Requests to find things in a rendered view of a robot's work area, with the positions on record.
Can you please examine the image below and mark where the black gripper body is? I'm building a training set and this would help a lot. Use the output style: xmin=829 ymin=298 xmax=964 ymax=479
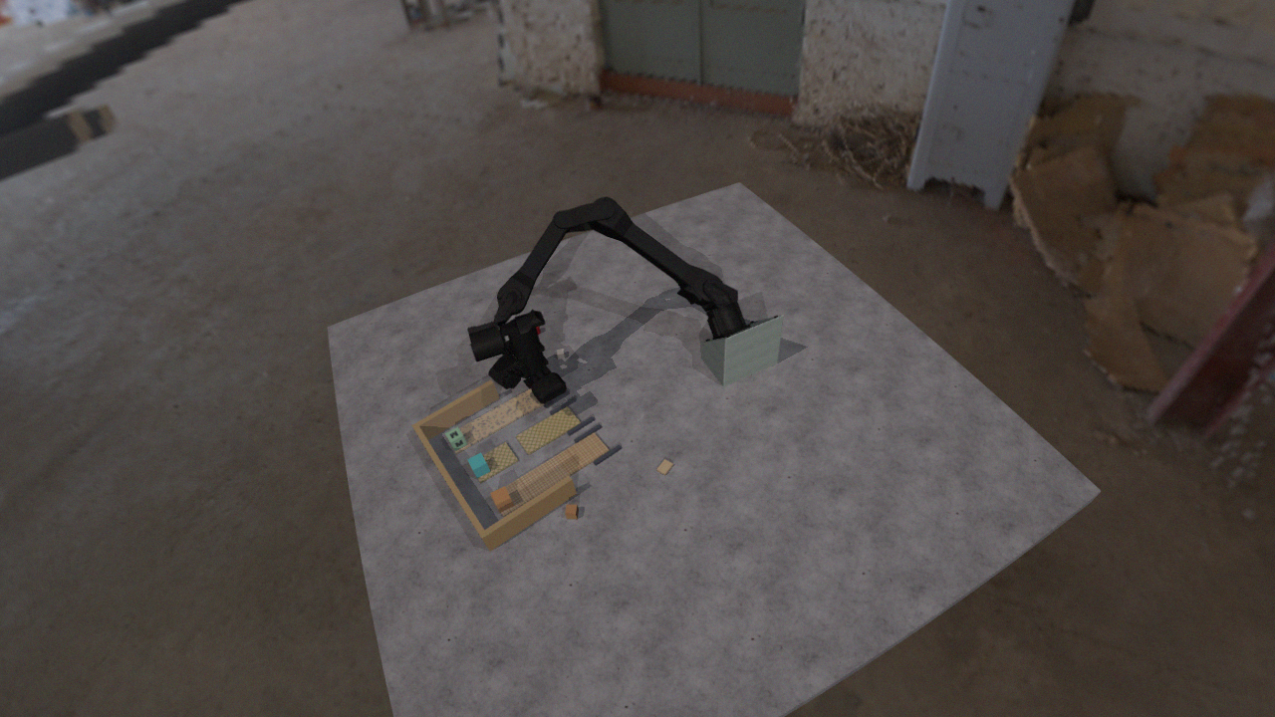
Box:
xmin=506 ymin=341 xmax=567 ymax=404

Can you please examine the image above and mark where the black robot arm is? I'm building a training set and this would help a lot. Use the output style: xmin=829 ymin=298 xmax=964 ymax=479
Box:
xmin=468 ymin=196 xmax=750 ymax=389

